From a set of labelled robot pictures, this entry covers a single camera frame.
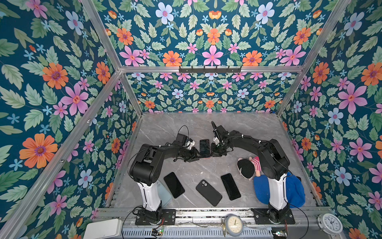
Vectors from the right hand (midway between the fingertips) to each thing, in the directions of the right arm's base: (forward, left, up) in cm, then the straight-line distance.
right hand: (210, 153), depth 94 cm
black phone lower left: (-18, +22, -3) cm, 29 cm away
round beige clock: (-39, -10, +1) cm, 40 cm away
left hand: (-1, +5, +2) cm, 5 cm away
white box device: (-40, +51, +1) cm, 65 cm away
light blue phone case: (-24, +26, -4) cm, 36 cm away
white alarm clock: (-38, -55, 0) cm, 67 cm away
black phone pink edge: (+5, +4, +2) cm, 7 cm away
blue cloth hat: (-22, -47, -3) cm, 52 cm away
